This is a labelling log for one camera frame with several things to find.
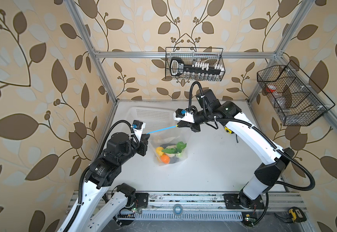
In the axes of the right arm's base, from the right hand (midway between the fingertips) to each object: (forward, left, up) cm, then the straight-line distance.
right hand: (180, 123), depth 69 cm
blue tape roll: (-32, +2, -31) cm, 44 cm away
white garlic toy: (-7, +5, -20) cm, 22 cm away
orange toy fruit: (-9, +8, -22) cm, 25 cm away
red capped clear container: (+20, -53, +3) cm, 56 cm away
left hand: (-6, +15, 0) cm, 16 cm away
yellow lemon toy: (-5, +12, -19) cm, 22 cm away
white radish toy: (-8, 0, -19) cm, 21 cm away
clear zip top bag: (-2, +6, -21) cm, 22 cm away
